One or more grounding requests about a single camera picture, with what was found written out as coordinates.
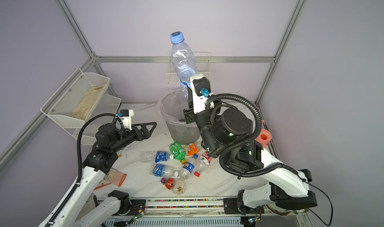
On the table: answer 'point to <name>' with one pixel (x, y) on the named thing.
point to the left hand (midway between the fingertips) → (150, 125)
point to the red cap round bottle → (177, 187)
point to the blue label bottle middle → (162, 170)
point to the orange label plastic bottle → (190, 150)
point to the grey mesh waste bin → (182, 135)
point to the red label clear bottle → (204, 161)
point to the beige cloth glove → (83, 107)
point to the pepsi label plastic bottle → (188, 168)
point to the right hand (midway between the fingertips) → (190, 85)
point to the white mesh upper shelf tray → (72, 104)
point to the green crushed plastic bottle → (178, 152)
